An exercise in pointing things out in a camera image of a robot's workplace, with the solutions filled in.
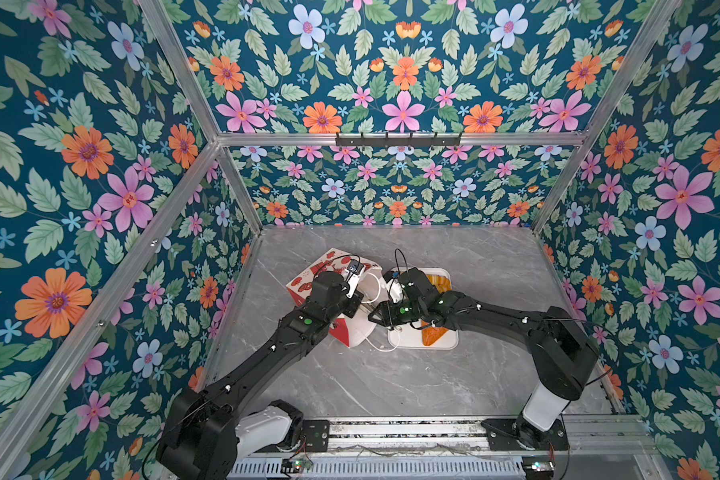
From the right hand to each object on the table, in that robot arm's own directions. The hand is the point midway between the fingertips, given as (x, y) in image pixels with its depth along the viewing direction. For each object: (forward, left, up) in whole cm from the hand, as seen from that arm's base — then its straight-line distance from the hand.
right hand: (372, 315), depth 82 cm
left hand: (+7, +3, +8) cm, 11 cm away
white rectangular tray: (-2, -12, -12) cm, 17 cm away
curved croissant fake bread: (-2, -17, -10) cm, 20 cm away
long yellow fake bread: (+16, -23, -9) cm, 30 cm away
